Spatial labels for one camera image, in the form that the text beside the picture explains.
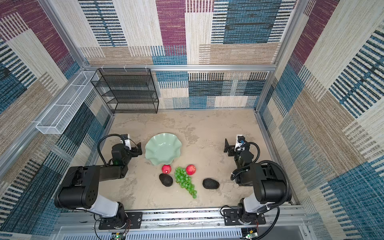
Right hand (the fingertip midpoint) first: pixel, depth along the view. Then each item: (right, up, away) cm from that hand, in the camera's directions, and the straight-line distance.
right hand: (234, 139), depth 90 cm
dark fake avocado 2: (-15, -23, -9) cm, 29 cm away
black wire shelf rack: (-72, +34, +19) cm, 82 cm away
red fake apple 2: (-25, -16, -5) cm, 31 cm away
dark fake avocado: (-39, -20, -9) cm, 45 cm away
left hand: (-62, -1, +3) cm, 62 cm away
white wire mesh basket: (-88, +12, -19) cm, 91 cm away
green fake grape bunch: (-30, -20, -9) cm, 37 cm away
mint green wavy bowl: (-44, -6, +5) cm, 45 cm away
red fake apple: (-39, -16, -5) cm, 43 cm away
